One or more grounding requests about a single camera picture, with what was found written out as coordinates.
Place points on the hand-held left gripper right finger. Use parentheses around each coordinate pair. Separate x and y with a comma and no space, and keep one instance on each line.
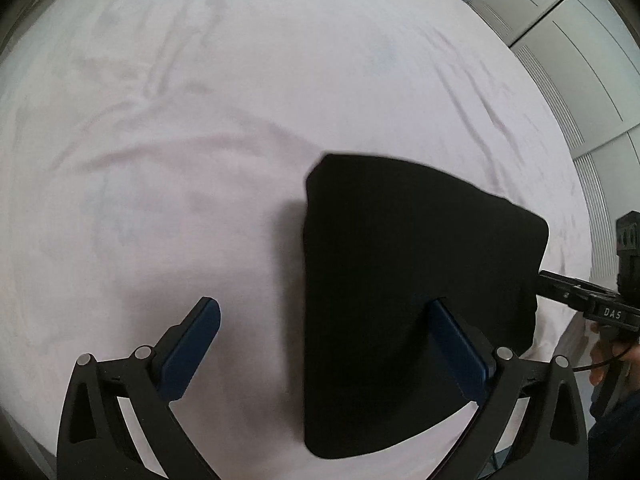
(457,347)

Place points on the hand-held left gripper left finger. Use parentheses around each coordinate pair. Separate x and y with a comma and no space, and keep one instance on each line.
(192,345)

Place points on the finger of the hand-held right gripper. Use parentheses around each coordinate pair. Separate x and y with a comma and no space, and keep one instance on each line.
(562,289)

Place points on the black pants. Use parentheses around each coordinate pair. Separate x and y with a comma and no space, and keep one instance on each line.
(400,260)

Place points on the person's right forearm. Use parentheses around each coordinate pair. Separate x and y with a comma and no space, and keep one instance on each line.
(615,440)

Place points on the person's right hand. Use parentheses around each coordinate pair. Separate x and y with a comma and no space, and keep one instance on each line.
(597,360)

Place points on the bed with white sheet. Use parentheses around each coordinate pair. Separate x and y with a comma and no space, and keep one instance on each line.
(200,135)

